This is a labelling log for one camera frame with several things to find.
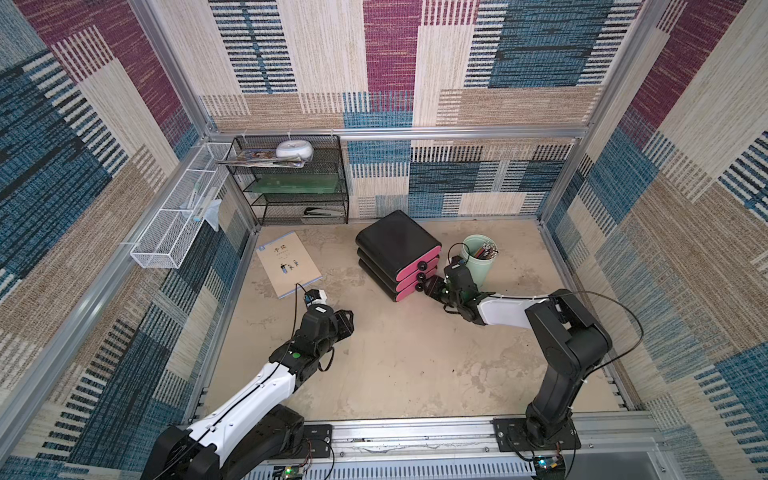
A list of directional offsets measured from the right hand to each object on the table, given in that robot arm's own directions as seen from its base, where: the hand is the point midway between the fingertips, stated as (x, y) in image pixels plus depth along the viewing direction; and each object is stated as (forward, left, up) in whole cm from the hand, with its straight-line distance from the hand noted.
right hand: (425, 281), depth 97 cm
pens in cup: (+2, -17, +12) cm, 21 cm away
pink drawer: (-1, +2, +10) cm, 10 cm away
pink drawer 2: (-2, +3, -1) cm, 3 cm away
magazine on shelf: (+26, +49, +29) cm, 63 cm away
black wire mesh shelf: (+34, +48, +1) cm, 59 cm away
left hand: (-14, +22, +5) cm, 27 cm away
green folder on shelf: (+27, +40, +19) cm, 51 cm away
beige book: (+11, +48, -5) cm, 49 cm away
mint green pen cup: (+1, -17, +5) cm, 17 cm away
